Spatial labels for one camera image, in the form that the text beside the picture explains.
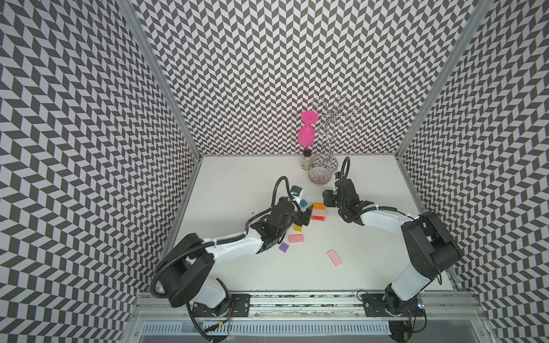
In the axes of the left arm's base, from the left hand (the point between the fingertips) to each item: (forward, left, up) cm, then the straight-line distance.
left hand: (303, 202), depth 83 cm
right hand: (+8, -12, -9) cm, 16 cm away
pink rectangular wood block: (-9, +3, -15) cm, 17 cm away
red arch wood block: (0, -8, -14) cm, 16 cm away
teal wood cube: (+8, -1, -14) cm, 16 cm away
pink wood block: (-17, -13, -16) cm, 26 cm away
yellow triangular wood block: (-4, +2, -14) cm, 15 cm away
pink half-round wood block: (+2, -8, -12) cm, 14 cm away
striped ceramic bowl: (+23, -10, -12) cm, 28 cm away
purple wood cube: (-12, +8, -14) cm, 20 cm away
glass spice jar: (+30, -4, -8) cm, 31 cm away
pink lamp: (+30, -3, +9) cm, 32 cm away
